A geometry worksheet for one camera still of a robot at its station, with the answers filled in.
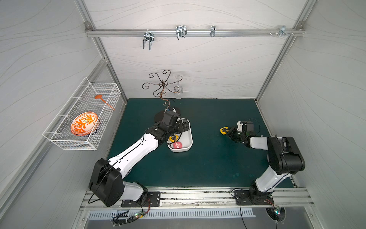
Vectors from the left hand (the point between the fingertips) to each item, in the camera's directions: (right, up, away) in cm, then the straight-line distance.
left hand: (184, 124), depth 81 cm
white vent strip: (-38, -44, -11) cm, 59 cm away
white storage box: (+1, -11, +14) cm, 18 cm away
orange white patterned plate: (-46, +3, -17) cm, 49 cm away
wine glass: (-4, +23, +18) cm, 29 cm away
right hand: (+29, -5, +16) cm, 34 cm away
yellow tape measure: (+27, -7, +16) cm, 32 cm away
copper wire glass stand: (-13, +24, +5) cm, 28 cm away
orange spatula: (-47, +16, -3) cm, 50 cm away
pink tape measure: (-5, -14, +11) cm, 19 cm away
